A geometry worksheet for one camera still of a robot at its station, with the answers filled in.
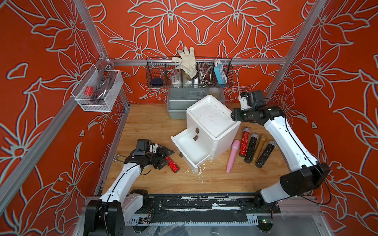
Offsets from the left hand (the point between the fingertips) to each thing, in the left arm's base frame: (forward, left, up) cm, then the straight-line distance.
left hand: (172, 155), depth 81 cm
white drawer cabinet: (+8, -21, +13) cm, 26 cm away
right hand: (+18, -32, +17) cm, 41 cm away
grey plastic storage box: (+37, -1, +10) cm, 38 cm away
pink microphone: (+13, -39, -7) cm, 42 cm away
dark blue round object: (+47, +16, +15) cm, 52 cm away
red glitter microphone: (+16, -45, -7) cm, 49 cm away
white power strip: (+44, +2, +20) cm, 48 cm away
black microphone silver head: (+12, -49, -7) cm, 51 cm away
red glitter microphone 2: (-4, -2, -8) cm, 9 cm away
